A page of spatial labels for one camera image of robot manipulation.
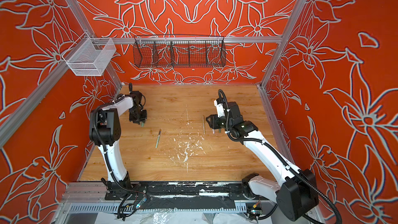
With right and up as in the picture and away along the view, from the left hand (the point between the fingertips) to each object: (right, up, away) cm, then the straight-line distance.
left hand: (141, 120), depth 99 cm
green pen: (+13, -12, -10) cm, 20 cm away
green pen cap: (+1, -2, -2) cm, 3 cm away
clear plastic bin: (-29, +40, -8) cm, 50 cm away
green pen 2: (+51, -6, -4) cm, 51 cm away
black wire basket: (+25, +46, 0) cm, 52 cm away
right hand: (+42, +5, -21) cm, 47 cm away
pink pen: (+47, -6, -6) cm, 47 cm away
